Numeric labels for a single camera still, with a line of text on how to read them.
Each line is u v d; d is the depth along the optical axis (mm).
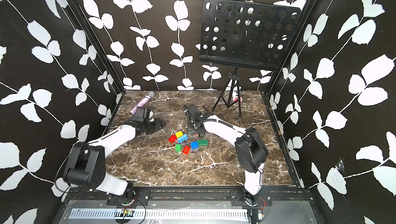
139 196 736
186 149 903
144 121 716
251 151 445
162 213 701
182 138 929
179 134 951
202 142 929
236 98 1129
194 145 927
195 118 679
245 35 661
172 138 936
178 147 880
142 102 1111
